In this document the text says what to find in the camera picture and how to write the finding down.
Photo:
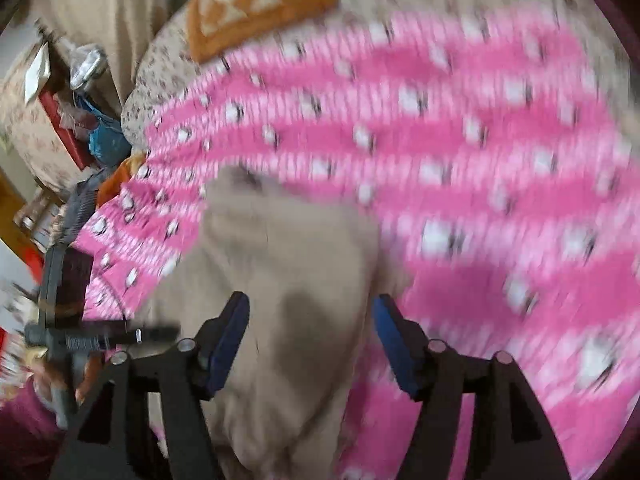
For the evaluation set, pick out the orange checkered pillow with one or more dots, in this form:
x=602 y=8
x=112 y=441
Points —
x=213 y=26

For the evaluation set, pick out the person's left hand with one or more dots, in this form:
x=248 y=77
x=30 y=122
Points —
x=46 y=377

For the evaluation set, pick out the beige curtain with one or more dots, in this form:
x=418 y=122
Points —
x=123 y=28

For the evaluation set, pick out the beige garment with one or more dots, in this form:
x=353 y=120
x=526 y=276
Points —
x=310 y=271

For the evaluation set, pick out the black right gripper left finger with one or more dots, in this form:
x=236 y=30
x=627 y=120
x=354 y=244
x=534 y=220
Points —
x=143 y=418

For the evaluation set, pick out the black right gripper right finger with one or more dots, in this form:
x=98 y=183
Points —
x=477 y=414

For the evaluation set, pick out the blue bag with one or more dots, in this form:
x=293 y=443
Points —
x=106 y=142

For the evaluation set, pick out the maroon left sleeve forearm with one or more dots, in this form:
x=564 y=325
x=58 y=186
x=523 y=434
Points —
x=30 y=437

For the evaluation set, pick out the pink penguin blanket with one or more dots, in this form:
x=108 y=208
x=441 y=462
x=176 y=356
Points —
x=485 y=150

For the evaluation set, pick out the floral bed sheet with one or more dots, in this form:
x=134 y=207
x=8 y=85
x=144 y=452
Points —
x=166 y=67

